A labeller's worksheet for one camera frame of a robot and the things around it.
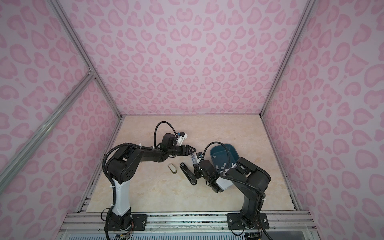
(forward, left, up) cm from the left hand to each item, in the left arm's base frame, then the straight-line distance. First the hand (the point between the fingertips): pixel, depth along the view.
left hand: (195, 148), depth 93 cm
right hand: (-8, 0, -6) cm, 10 cm away
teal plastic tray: (-4, -15, -4) cm, 17 cm away
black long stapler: (-15, +4, -3) cm, 16 cm away
